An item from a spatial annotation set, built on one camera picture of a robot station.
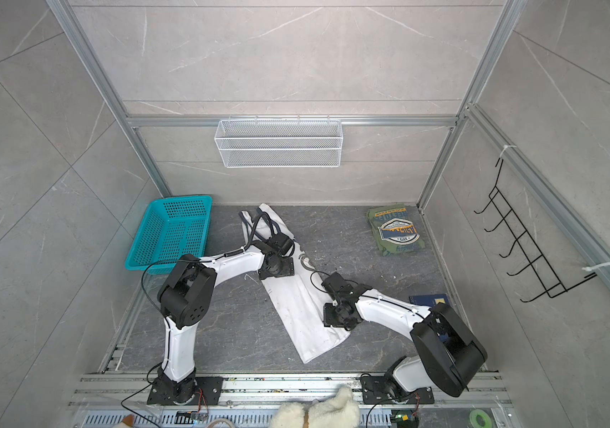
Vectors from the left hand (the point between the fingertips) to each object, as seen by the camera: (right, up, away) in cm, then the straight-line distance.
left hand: (287, 267), depth 98 cm
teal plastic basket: (-50, +15, +13) cm, 54 cm away
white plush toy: (+15, -28, -37) cm, 49 cm away
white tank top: (+4, -10, -8) cm, 14 cm away
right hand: (+16, -16, -11) cm, 26 cm away
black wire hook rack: (+63, +2, -40) cm, 74 cm away
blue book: (+50, -10, -8) cm, 51 cm away
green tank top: (+43, +14, +9) cm, 46 cm away
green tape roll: (+52, -36, -28) cm, 69 cm away
